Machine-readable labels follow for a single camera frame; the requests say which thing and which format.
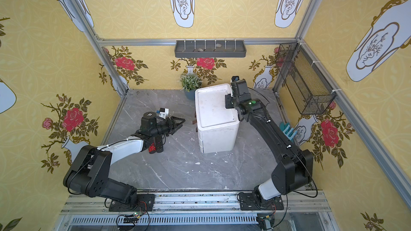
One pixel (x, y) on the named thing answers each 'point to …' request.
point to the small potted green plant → (190, 82)
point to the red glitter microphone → (152, 149)
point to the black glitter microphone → (159, 144)
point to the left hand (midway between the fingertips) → (183, 122)
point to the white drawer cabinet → (218, 127)
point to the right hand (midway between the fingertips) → (225, 98)
